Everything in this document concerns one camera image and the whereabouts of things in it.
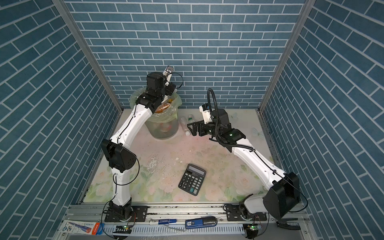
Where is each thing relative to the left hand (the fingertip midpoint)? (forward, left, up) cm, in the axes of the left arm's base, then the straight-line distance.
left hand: (162, 76), depth 81 cm
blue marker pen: (-62, -3, -39) cm, 74 cm away
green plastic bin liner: (-15, -2, -12) cm, 19 cm away
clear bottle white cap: (0, -10, -39) cm, 41 cm away
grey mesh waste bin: (-13, +1, -24) cm, 28 cm away
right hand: (-23, -17, -11) cm, 31 cm away
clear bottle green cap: (+2, -14, -37) cm, 40 cm away
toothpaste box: (-64, +35, -40) cm, 83 cm away
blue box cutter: (-64, -18, -36) cm, 75 cm away
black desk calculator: (-43, -16, -38) cm, 60 cm away
